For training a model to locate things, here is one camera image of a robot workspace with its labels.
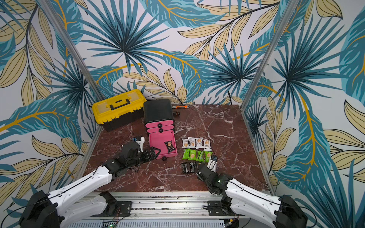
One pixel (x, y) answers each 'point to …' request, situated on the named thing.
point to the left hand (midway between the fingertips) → (155, 154)
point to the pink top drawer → (159, 124)
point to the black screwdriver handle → (176, 113)
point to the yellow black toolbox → (114, 112)
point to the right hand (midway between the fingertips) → (201, 171)
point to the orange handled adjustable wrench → (180, 107)
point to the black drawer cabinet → (158, 116)
